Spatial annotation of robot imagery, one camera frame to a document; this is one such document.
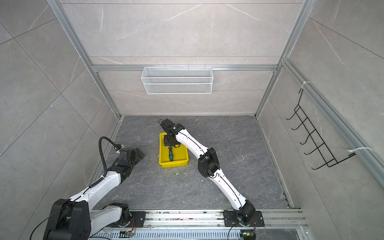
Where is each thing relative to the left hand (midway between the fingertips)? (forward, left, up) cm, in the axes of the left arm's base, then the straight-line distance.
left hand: (135, 151), depth 88 cm
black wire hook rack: (-22, -89, +25) cm, 95 cm away
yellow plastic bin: (0, -27, -6) cm, 28 cm away
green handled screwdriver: (0, -21, -4) cm, 21 cm away
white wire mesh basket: (+43, -26, +21) cm, 54 cm away
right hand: (+9, -19, -5) cm, 22 cm away
